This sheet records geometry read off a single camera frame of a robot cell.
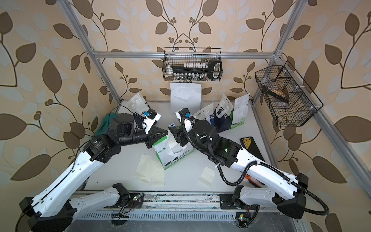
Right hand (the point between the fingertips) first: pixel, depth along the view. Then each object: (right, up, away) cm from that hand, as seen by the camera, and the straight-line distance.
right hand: (174, 124), depth 63 cm
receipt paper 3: (+17, -31, +20) cm, 41 cm away
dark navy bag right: (+28, +6, +31) cm, 42 cm away
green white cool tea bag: (-3, -14, +7) cm, 16 cm away
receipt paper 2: (-12, -33, +20) cm, 40 cm away
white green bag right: (+39, +4, +32) cm, 50 cm away
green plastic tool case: (-53, -1, +39) cm, 66 cm away
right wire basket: (+59, +12, +13) cm, 62 cm away
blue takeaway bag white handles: (+20, +2, +28) cm, 34 cm away
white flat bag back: (+3, +18, +40) cm, 44 cm away
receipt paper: (0, -12, +7) cm, 14 cm away
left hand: (-4, -2, -1) cm, 5 cm away
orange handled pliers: (+39, -31, +18) cm, 53 cm away
